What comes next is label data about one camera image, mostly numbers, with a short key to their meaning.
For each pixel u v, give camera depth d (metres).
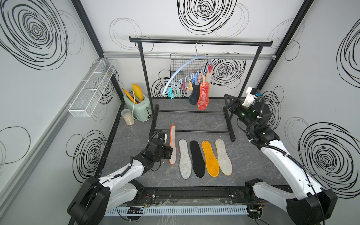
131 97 0.94
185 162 0.85
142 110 0.94
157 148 0.65
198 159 0.87
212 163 0.85
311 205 0.36
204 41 0.59
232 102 0.61
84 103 0.72
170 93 0.61
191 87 0.72
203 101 0.89
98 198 0.40
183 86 0.66
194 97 0.91
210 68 0.81
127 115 0.96
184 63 0.59
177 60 0.94
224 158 0.87
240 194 0.74
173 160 0.84
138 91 0.97
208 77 0.84
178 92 1.20
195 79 0.72
